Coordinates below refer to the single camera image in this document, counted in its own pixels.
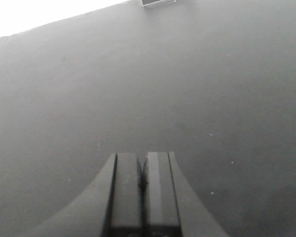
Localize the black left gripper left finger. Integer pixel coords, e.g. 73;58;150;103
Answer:
27;152;143;237

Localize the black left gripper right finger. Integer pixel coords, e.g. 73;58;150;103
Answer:
142;151;229;237

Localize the black box white power socket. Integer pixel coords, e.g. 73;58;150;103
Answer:
142;0;176;8

